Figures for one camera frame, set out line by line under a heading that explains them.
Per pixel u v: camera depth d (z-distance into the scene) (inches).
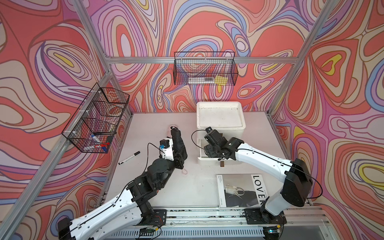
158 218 28.3
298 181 16.7
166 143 21.9
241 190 30.9
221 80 35.8
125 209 18.6
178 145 25.6
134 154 37.7
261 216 26.1
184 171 34.9
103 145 25.2
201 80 32.3
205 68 38.1
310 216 29.6
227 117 33.3
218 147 24.2
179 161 23.4
